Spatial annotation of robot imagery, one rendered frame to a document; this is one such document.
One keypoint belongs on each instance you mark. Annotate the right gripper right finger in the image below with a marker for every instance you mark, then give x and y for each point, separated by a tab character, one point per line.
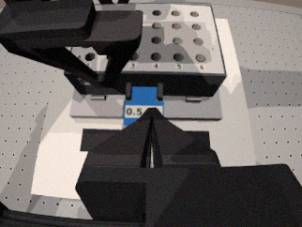
176	148

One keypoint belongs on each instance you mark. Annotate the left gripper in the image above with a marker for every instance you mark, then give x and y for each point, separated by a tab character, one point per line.
35	28

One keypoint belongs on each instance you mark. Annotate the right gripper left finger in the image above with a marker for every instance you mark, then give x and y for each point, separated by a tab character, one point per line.
126	147

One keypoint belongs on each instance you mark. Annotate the grey flat base plate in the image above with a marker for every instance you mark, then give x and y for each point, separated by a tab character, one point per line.
268	47

